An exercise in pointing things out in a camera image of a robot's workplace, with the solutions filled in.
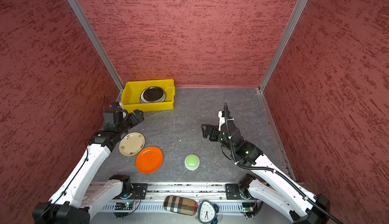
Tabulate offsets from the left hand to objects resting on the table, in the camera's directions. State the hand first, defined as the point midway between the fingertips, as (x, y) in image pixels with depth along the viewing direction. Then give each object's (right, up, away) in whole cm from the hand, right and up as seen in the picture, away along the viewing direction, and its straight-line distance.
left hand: (137, 118), depth 79 cm
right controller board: (+57, -42, -8) cm, 71 cm away
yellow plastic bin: (-20, +14, +35) cm, 43 cm away
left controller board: (0, -40, -10) cm, 41 cm away
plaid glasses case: (+25, -39, -11) cm, 48 cm away
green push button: (+30, -24, +2) cm, 38 cm away
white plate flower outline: (-8, +10, +27) cm, 30 cm away
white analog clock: (+37, -40, -14) cm, 56 cm away
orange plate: (+4, -25, +7) cm, 26 cm away
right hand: (+38, -5, -6) cm, 38 cm away
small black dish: (-1, +15, +30) cm, 34 cm away
